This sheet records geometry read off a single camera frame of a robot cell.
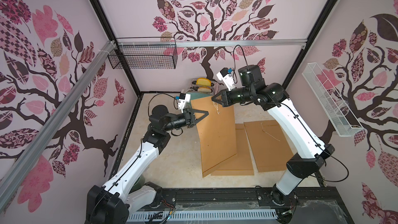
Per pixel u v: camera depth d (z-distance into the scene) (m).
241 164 0.85
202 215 0.70
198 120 0.62
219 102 0.62
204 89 0.97
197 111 0.62
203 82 1.00
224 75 0.57
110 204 0.37
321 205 0.73
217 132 0.66
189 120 0.60
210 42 0.92
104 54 0.80
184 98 0.62
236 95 0.55
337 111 0.75
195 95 0.98
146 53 1.37
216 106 0.65
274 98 0.44
